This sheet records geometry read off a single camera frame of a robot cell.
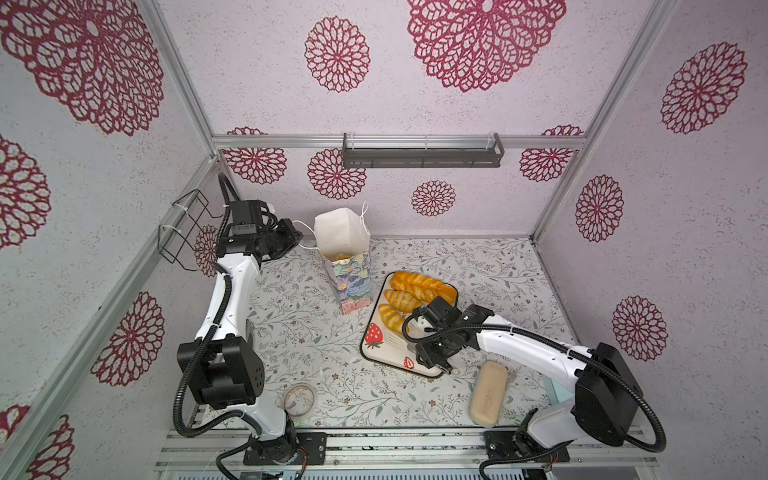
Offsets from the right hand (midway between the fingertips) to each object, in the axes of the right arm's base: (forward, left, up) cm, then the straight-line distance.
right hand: (422, 353), depth 82 cm
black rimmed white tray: (+5, +10, -8) cm, 14 cm away
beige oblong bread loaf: (-6, -19, -6) cm, 21 cm away
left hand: (+24, +33, +21) cm, 46 cm away
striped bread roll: (+19, +5, -4) cm, 20 cm away
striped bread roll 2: (+13, +8, -4) cm, 16 cm away
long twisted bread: (+25, -2, -5) cm, 26 cm away
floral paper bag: (+38, +25, +4) cm, 46 cm away
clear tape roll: (-11, +34, -7) cm, 36 cm away
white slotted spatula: (+3, +1, +10) cm, 10 cm away
